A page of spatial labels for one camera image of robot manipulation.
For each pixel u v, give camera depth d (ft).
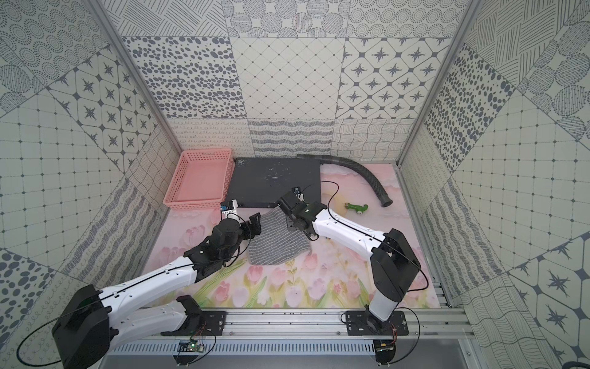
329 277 2.75
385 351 2.35
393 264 1.44
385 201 3.34
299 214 2.01
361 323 2.39
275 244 3.00
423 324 2.43
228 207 2.29
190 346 2.30
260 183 3.54
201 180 3.64
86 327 1.29
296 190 2.50
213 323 2.40
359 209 3.33
